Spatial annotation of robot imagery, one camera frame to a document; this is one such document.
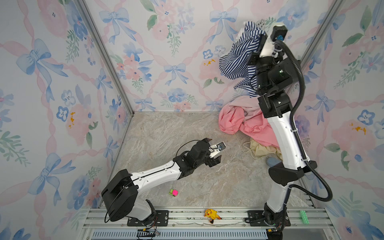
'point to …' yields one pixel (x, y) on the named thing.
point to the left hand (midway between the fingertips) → (215, 145)
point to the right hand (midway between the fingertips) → (264, 33)
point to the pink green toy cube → (173, 192)
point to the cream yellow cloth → (260, 150)
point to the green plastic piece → (304, 217)
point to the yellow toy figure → (212, 214)
